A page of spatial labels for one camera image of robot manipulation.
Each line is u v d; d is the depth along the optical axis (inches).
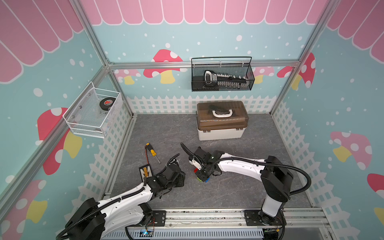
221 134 39.2
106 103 31.2
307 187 17.5
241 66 35.5
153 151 38.2
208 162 24.8
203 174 29.5
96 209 16.7
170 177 25.1
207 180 33.5
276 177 19.1
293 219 29.8
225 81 34.5
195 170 30.7
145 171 35.2
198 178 29.3
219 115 36.0
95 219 16.1
